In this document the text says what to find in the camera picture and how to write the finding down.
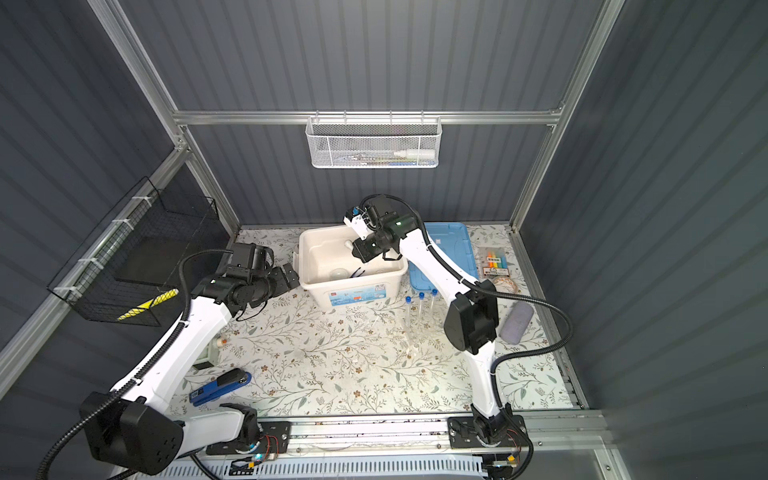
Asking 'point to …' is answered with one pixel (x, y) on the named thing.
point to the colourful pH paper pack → (497, 265)
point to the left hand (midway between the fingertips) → (285, 281)
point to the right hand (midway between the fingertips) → (359, 252)
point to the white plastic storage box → (320, 249)
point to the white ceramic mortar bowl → (338, 274)
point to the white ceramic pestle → (349, 244)
